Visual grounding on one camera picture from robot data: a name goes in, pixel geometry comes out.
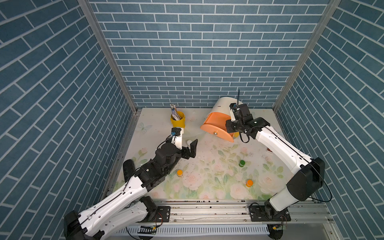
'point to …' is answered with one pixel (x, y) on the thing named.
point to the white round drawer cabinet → (222, 105)
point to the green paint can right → (241, 163)
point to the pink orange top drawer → (215, 123)
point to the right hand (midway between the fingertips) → (229, 124)
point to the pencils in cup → (175, 115)
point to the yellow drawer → (236, 134)
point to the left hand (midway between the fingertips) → (193, 139)
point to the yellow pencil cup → (178, 123)
